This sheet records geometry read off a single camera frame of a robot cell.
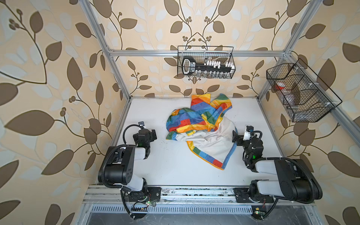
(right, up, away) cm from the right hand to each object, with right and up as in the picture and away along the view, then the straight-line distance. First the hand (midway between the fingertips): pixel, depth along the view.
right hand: (242, 132), depth 89 cm
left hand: (-63, +1, +5) cm, 64 cm away
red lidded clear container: (+19, +28, -9) cm, 35 cm away
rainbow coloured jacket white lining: (-18, -3, +5) cm, 19 cm away
